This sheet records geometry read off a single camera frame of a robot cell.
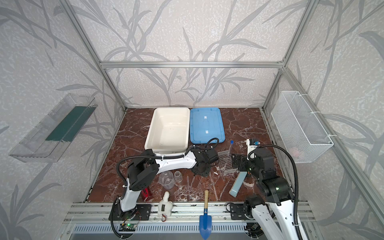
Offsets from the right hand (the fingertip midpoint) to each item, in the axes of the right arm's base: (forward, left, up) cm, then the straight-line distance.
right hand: (239, 150), depth 72 cm
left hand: (-2, +16, -20) cm, 26 cm away
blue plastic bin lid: (+32, +16, -20) cm, 41 cm away
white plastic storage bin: (+26, +42, -21) cm, 54 cm away
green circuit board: (-29, +54, -21) cm, 65 cm away
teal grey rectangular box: (-11, -1, -17) cm, 20 cm away
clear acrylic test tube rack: (0, +4, -21) cm, 21 cm away
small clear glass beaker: (-8, +31, -14) cm, 35 cm away
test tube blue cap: (+18, -2, -23) cm, 30 cm away
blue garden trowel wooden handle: (-27, +17, -21) cm, 38 cm away
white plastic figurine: (-22, +37, -17) cm, 46 cm away
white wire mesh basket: (-1, -24, +14) cm, 28 cm away
